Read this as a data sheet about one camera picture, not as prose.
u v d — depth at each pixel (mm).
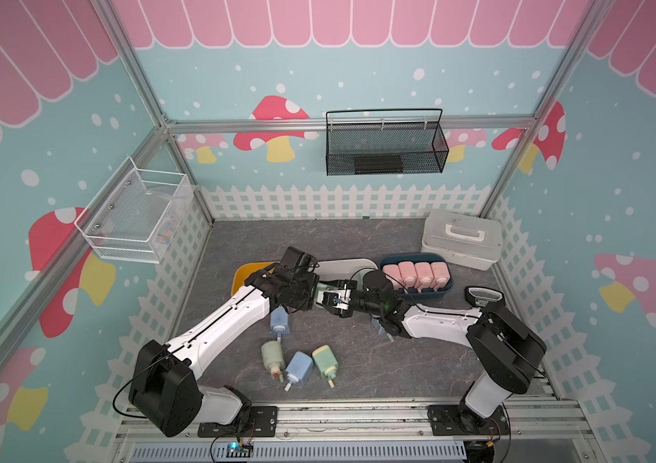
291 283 612
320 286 787
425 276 943
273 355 788
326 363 772
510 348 469
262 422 745
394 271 969
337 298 683
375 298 672
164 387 405
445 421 738
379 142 944
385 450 712
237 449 727
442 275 944
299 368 759
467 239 974
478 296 978
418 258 1028
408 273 951
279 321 851
